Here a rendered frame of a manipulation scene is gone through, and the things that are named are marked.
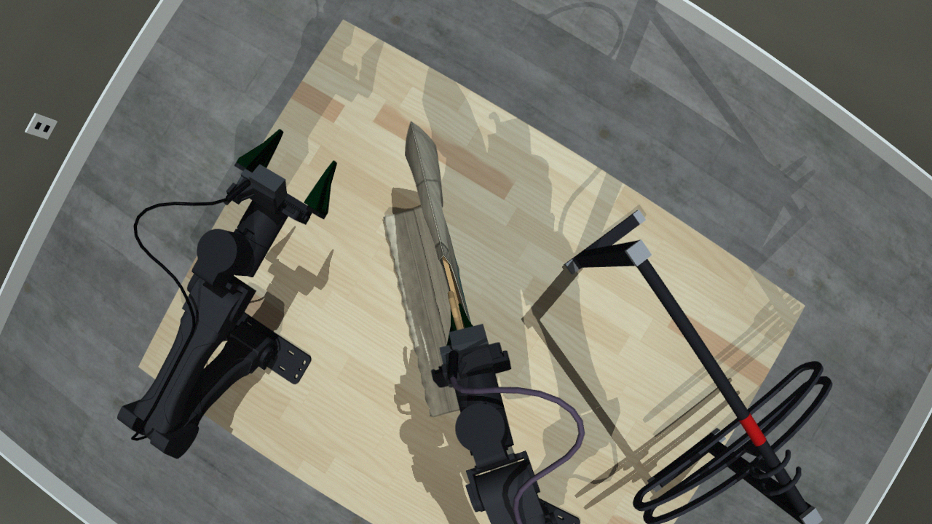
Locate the black wire hanger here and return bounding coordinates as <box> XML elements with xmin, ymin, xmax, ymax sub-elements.
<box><xmin>643</xmin><ymin>376</ymin><xmax>832</xmax><ymax>524</ymax></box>
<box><xmin>633</xmin><ymin>361</ymin><xmax>824</xmax><ymax>511</ymax></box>

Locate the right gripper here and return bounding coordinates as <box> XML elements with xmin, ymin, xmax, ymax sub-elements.
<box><xmin>431</xmin><ymin>303</ymin><xmax>511</xmax><ymax>412</ymax></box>

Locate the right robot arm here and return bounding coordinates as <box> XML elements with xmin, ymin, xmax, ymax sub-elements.
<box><xmin>440</xmin><ymin>324</ymin><xmax>580</xmax><ymax>524</ymax></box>

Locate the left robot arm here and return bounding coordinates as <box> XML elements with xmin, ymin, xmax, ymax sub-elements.
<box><xmin>117</xmin><ymin>165</ymin><xmax>312</xmax><ymax>459</ymax></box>

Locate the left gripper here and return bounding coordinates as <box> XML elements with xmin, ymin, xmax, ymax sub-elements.
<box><xmin>226</xmin><ymin>129</ymin><xmax>337</xmax><ymax>248</ymax></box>

